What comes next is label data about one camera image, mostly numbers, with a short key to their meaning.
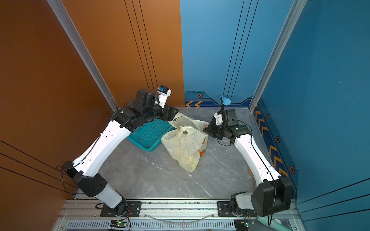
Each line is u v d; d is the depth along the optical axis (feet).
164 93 1.94
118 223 2.33
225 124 1.95
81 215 2.39
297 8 2.29
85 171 1.34
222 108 3.36
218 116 2.42
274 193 1.27
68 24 2.46
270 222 1.26
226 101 2.87
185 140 2.55
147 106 1.68
